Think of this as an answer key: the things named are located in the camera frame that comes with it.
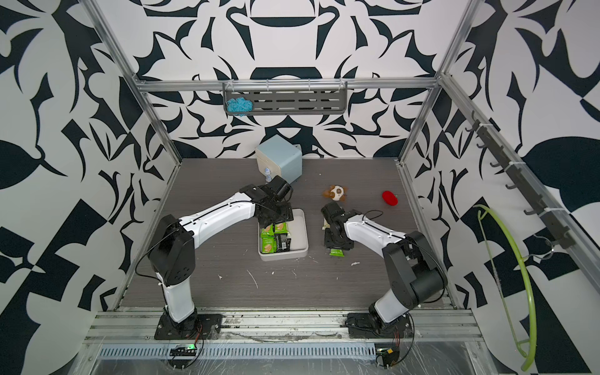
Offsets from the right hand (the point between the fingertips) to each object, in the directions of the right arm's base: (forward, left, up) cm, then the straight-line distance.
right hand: (331, 239), depth 91 cm
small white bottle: (+29, +26, +6) cm, 40 cm away
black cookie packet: (-2, +19, +2) cm, 19 cm away
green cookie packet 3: (+5, +19, +1) cm, 20 cm away
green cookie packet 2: (-2, +24, +1) cm, 24 cm away
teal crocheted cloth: (+40, +35, +33) cm, 62 cm away
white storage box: (+4, +13, 0) cm, 13 cm away
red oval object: (+20, -28, -1) cm, 34 cm away
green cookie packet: (-6, -1, +1) cm, 6 cm away
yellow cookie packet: (+7, +2, -1) cm, 7 cm away
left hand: (+6, +19, +9) cm, 22 cm away
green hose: (-38, -37, +22) cm, 57 cm away
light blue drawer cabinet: (+31, +20, +14) cm, 39 cm away
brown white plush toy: (+22, -4, +1) cm, 22 cm away
